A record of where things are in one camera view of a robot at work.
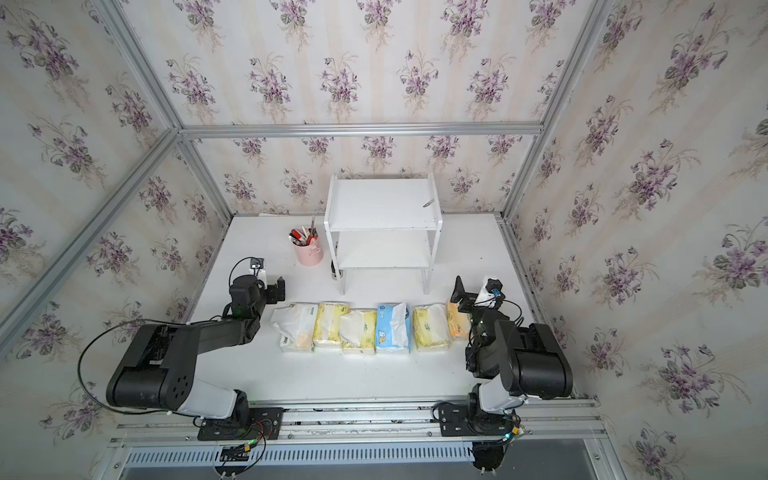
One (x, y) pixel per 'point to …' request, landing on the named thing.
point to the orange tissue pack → (459, 323)
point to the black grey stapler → (334, 277)
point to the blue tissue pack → (393, 327)
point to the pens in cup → (304, 236)
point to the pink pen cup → (309, 255)
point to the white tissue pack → (295, 324)
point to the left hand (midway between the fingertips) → (267, 278)
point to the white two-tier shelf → (388, 223)
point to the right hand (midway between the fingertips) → (477, 280)
